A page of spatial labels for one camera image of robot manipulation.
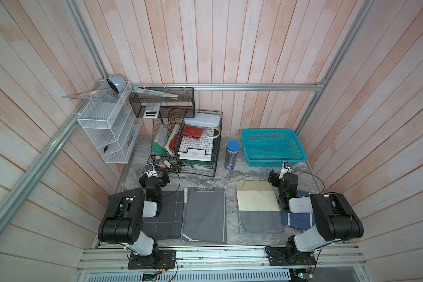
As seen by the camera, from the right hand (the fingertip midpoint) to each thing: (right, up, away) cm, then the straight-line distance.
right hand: (281, 169), depth 94 cm
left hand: (-69, -1, -1) cm, 69 cm away
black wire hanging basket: (-61, +41, +12) cm, 75 cm away
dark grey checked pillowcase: (-59, -25, -13) cm, 65 cm away
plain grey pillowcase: (-42, -21, -11) cm, 48 cm away
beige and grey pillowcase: (-15, -20, -8) cm, 26 cm away
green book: (-70, +11, +9) cm, 72 cm away
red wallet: (-49, +20, -3) cm, 53 cm away
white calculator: (-72, +33, +3) cm, 80 cm away
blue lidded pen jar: (-28, +8, -4) cm, 29 cm away
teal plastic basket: (+2, +13, +21) cm, 24 cm away
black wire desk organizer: (-51, +13, -6) cm, 53 cm away
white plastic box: (-43, +28, +3) cm, 51 cm away
